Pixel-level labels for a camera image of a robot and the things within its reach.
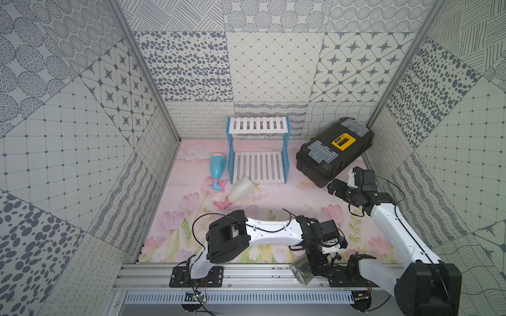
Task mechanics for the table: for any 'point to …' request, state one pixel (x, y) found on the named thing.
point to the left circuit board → (191, 296)
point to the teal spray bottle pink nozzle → (218, 164)
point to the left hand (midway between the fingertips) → (325, 256)
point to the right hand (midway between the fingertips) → (336, 192)
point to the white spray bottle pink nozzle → (245, 185)
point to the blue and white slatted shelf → (259, 149)
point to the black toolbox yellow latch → (321, 159)
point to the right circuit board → (362, 299)
